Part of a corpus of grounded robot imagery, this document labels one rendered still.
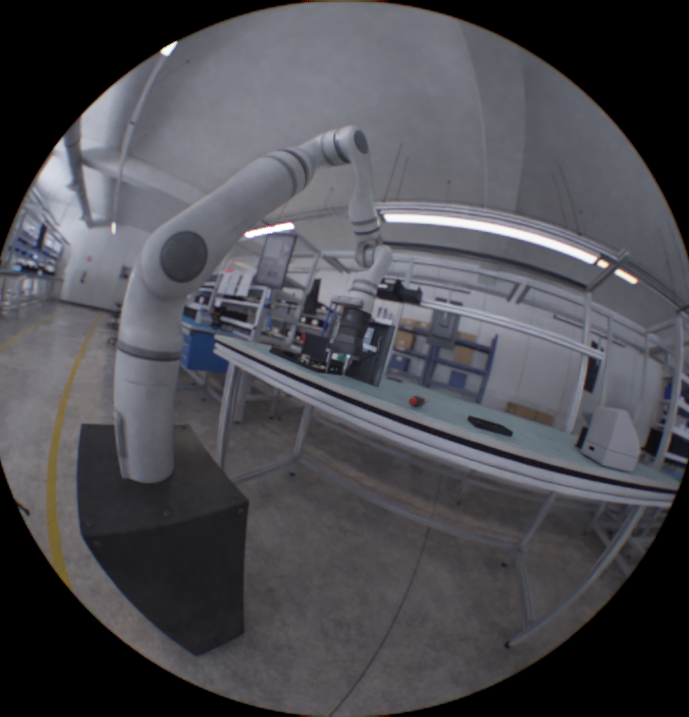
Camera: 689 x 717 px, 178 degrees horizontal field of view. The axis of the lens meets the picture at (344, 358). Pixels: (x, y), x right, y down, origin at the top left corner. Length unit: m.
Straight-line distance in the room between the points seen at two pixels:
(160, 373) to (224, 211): 0.20
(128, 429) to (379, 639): 1.16
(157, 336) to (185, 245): 0.10
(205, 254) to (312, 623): 1.21
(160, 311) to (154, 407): 0.12
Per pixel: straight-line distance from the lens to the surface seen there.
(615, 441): 0.70
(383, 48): 2.80
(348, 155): 0.52
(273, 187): 0.33
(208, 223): 0.27
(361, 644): 1.19
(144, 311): 0.31
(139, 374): 0.28
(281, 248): 2.05
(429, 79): 2.83
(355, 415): 0.56
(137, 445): 0.32
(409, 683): 1.22
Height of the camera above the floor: 1.09
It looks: 2 degrees down
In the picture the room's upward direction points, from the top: 16 degrees clockwise
